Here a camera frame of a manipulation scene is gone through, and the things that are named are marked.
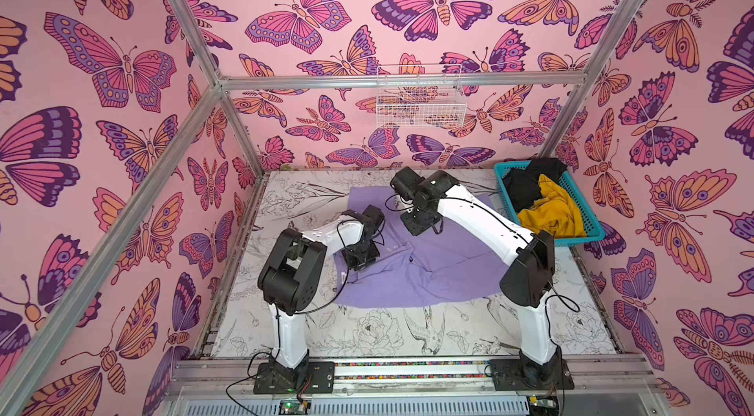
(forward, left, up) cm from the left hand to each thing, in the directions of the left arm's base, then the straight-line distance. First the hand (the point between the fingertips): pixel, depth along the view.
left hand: (371, 262), depth 95 cm
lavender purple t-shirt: (0, -26, -1) cm, 26 cm away
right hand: (+3, -12, +16) cm, 20 cm away
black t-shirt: (+27, -54, +8) cm, 61 cm away
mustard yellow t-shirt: (+13, -60, +10) cm, 62 cm away
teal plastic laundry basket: (+32, -46, +10) cm, 57 cm away
